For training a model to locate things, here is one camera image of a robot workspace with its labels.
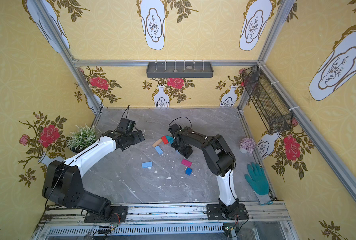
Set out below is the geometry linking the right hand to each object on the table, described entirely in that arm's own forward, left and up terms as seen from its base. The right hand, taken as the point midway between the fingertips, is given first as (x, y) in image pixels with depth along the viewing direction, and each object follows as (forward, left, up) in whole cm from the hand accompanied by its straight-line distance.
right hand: (177, 152), depth 96 cm
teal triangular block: (+9, +5, +1) cm, 10 cm away
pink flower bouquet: (+2, -43, +9) cm, 44 cm away
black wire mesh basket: (+14, -57, +22) cm, 62 cm away
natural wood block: (+7, +13, +1) cm, 15 cm away
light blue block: (0, +12, +1) cm, 12 cm away
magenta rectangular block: (-7, -6, -1) cm, 9 cm away
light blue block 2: (-9, +18, +1) cm, 20 cm away
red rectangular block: (+8, +9, +1) cm, 12 cm away
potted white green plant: (-4, +51, +20) cm, 55 cm away
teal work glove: (-18, -46, +1) cm, 50 cm away
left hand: (+2, +23, +11) cm, 26 cm away
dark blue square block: (-12, -7, 0) cm, 14 cm away
